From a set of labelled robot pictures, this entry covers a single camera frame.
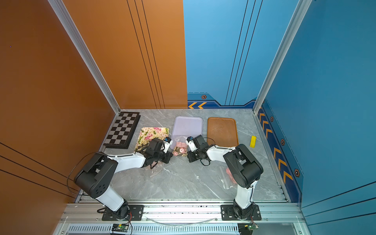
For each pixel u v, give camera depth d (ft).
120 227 2.37
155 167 2.73
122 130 3.38
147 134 3.46
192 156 2.75
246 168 1.58
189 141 2.84
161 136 3.42
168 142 2.77
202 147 2.47
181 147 3.03
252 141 3.27
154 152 2.43
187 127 3.59
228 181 2.69
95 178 1.51
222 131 3.48
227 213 2.38
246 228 2.32
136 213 2.42
